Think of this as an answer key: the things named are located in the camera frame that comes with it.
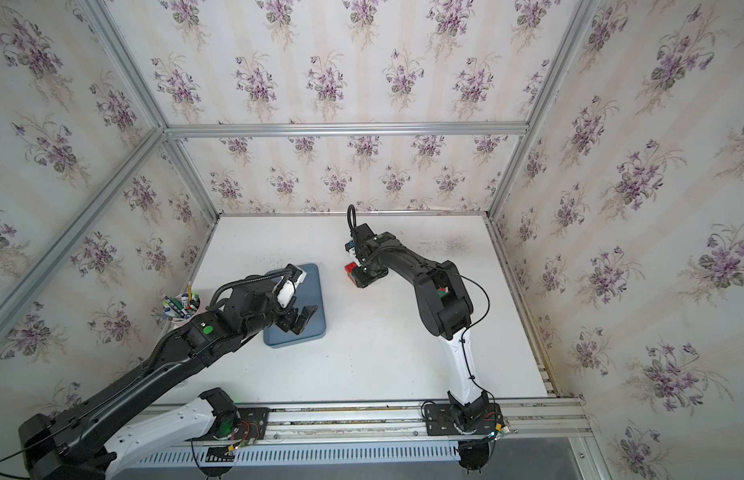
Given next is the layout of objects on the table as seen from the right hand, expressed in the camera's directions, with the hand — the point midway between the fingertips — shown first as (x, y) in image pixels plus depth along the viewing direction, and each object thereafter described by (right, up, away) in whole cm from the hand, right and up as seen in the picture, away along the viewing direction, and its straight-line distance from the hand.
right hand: (370, 278), depth 97 cm
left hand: (-16, -2, -23) cm, 28 cm away
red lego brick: (+16, +2, -36) cm, 39 cm away
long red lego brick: (-7, +3, +3) cm, 9 cm away
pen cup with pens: (-54, -6, -14) cm, 56 cm away
